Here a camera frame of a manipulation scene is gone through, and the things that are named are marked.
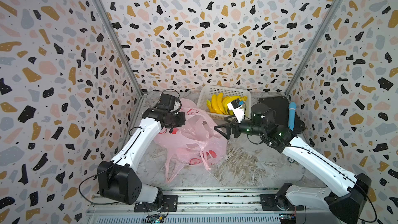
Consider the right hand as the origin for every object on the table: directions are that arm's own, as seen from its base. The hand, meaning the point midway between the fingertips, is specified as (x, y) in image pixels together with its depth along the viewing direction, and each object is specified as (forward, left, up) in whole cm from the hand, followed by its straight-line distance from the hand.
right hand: (220, 125), depth 67 cm
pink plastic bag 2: (0, +22, -28) cm, 35 cm away
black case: (+33, -43, -24) cm, 59 cm away
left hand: (+10, +18, -10) cm, 22 cm away
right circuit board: (-29, -32, -32) cm, 54 cm away
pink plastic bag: (+4, +10, -19) cm, 22 cm away
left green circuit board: (-32, +29, -30) cm, 52 cm away
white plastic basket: (+45, +9, -24) cm, 52 cm away
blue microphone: (+30, -49, -23) cm, 62 cm away
